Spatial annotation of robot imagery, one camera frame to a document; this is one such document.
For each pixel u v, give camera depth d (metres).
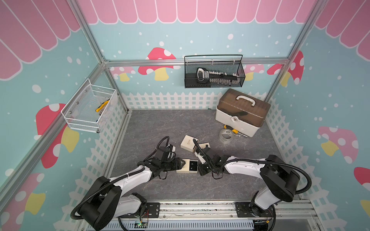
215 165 0.67
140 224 0.72
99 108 0.76
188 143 0.96
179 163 0.78
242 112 0.92
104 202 0.42
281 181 0.45
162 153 0.68
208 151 0.70
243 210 0.74
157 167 0.67
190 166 0.86
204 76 0.88
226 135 1.04
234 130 1.05
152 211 0.74
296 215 0.74
